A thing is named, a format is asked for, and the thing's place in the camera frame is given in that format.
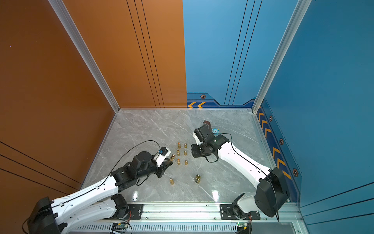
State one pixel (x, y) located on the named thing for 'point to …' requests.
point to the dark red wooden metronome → (208, 124)
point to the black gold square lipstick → (197, 178)
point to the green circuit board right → (242, 224)
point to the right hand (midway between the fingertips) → (192, 152)
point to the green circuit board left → (119, 226)
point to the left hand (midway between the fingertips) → (171, 159)
